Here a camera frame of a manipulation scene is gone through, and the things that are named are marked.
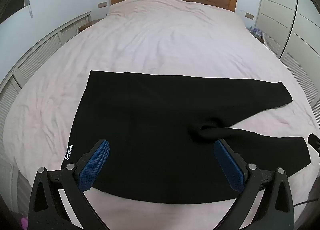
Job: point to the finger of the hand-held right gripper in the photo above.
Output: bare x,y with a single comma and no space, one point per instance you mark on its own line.
315,142

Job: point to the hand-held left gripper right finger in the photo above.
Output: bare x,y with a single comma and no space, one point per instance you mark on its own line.
228,163

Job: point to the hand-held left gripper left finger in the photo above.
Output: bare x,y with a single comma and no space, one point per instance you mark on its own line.
96,162

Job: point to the black pants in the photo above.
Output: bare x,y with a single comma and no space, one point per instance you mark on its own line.
150,107

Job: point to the pink object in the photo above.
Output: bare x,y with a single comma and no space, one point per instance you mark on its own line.
24,223

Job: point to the wooden nightstand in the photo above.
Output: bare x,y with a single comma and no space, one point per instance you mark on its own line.
258,38
88,24

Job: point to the white louvered cabinet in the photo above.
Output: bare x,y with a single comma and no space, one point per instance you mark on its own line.
42,50

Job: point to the small items on nightstand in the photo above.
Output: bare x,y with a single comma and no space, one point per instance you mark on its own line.
257,31

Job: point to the bed with pink sheet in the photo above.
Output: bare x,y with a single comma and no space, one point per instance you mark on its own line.
162,45

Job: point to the wall socket plate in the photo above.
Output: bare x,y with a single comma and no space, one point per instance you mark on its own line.
249,15
102,5

